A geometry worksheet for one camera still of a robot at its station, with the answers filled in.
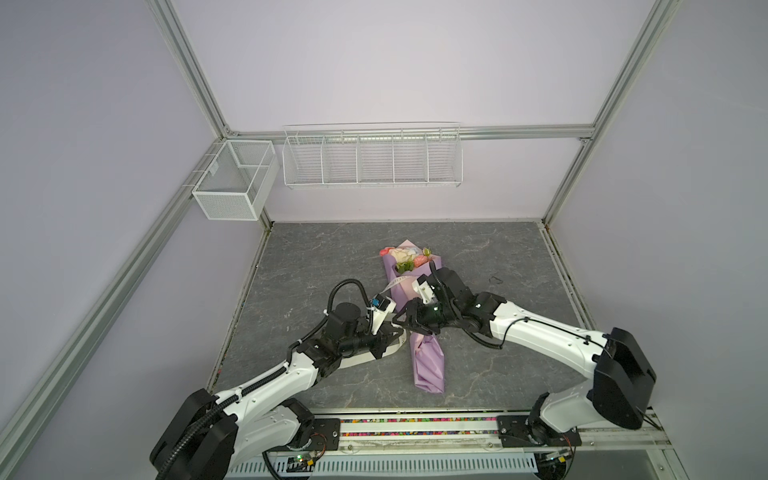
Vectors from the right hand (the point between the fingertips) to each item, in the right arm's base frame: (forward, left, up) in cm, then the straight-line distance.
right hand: (395, 325), depth 76 cm
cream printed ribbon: (+3, -2, -15) cm, 15 cm away
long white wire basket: (+54, +8, +16) cm, 57 cm away
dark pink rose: (+34, +4, -11) cm, 36 cm away
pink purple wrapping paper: (+28, -2, -11) cm, 30 cm away
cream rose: (+30, -2, -9) cm, 32 cm away
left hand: (-1, -1, -4) cm, 4 cm away
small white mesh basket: (+50, +55, +9) cm, 74 cm away
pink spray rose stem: (+29, -9, -10) cm, 32 cm away
